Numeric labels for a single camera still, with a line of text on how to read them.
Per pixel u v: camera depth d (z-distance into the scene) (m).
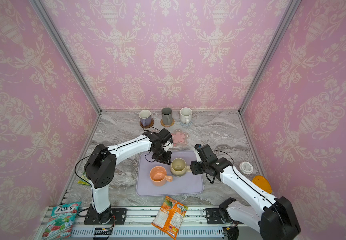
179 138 1.05
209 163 0.62
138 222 0.73
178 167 0.90
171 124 1.12
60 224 0.70
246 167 0.83
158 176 0.87
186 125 1.12
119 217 0.74
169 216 0.73
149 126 1.10
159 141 0.71
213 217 0.73
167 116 1.04
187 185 0.84
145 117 1.06
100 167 0.49
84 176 0.86
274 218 0.39
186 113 1.09
